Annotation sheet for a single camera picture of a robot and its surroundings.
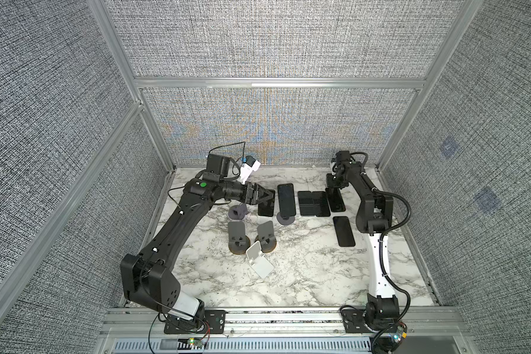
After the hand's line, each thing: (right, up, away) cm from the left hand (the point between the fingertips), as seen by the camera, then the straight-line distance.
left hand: (266, 194), depth 73 cm
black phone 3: (+34, -3, +33) cm, 48 cm away
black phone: (+19, -5, +31) cm, 36 cm away
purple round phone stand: (+8, -13, +25) cm, 29 cm away
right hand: (+34, +5, +40) cm, 53 cm away
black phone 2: (+9, -1, +20) cm, 22 cm away
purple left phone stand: (-12, -9, +23) cm, 27 cm away
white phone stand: (-3, -26, +13) cm, 30 cm away
